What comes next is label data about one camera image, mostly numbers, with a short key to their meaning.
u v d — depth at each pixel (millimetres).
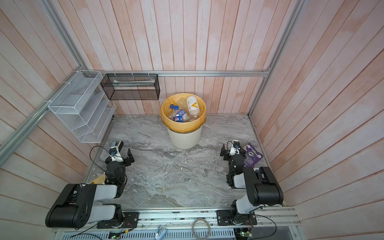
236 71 975
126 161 798
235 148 755
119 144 981
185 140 911
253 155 952
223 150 833
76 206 430
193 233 700
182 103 912
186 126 812
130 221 729
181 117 872
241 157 717
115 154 737
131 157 818
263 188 452
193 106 876
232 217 673
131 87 1042
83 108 737
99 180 855
